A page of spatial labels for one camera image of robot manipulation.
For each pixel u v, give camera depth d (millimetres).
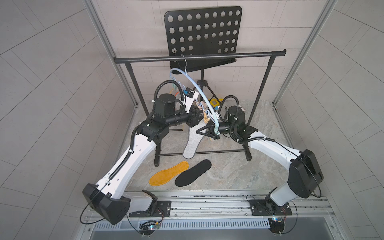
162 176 810
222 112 642
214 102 1161
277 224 683
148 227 658
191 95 536
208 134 656
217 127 568
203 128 655
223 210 718
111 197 366
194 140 680
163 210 707
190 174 812
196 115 558
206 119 598
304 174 421
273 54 525
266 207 647
